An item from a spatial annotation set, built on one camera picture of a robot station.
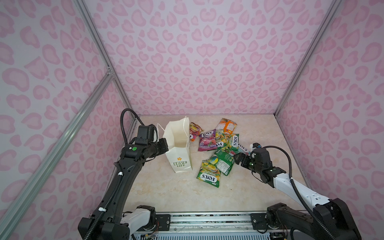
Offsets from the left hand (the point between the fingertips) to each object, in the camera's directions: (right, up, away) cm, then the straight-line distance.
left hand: (168, 144), depth 77 cm
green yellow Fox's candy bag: (+34, -1, +23) cm, 42 cm away
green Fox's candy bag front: (+22, -17, +10) cm, 30 cm away
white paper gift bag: (+5, -7, +2) cm, 9 cm away
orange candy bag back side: (+36, +10, +34) cm, 51 cm away
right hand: (+39, -9, +11) cm, 42 cm away
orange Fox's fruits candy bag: (+13, +7, +30) cm, 33 cm away
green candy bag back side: (+32, -12, +14) cm, 37 cm away
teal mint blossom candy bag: (+43, -5, +19) cm, 47 cm away
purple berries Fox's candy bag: (+21, 0, +22) cm, 31 cm away
